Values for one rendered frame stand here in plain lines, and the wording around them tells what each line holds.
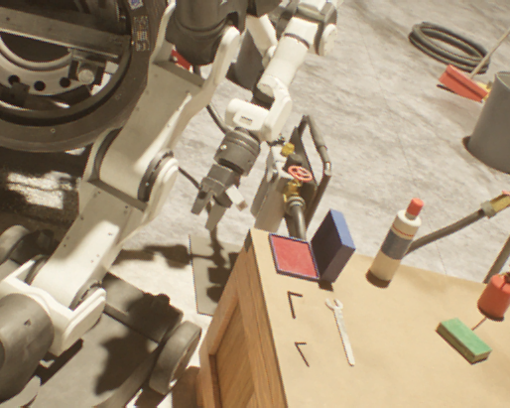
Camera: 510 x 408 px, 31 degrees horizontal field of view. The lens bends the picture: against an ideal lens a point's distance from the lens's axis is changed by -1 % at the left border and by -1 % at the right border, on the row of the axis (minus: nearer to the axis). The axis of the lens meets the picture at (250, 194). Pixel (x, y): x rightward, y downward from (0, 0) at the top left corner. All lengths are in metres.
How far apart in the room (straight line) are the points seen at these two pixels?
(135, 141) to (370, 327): 0.70
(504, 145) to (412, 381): 2.82
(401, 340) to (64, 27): 1.22
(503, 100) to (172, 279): 2.37
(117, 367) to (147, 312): 0.20
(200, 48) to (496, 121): 2.81
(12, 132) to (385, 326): 1.23
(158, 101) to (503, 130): 2.83
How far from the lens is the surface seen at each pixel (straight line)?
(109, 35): 2.57
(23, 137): 2.74
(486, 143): 4.78
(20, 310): 1.99
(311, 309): 2.12
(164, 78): 2.17
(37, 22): 2.57
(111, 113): 2.69
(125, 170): 2.13
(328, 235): 2.33
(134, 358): 2.25
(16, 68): 2.78
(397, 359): 2.10
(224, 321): 2.37
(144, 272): 2.84
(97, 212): 2.17
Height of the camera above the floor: 1.60
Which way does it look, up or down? 27 degrees down
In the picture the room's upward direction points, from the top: 22 degrees clockwise
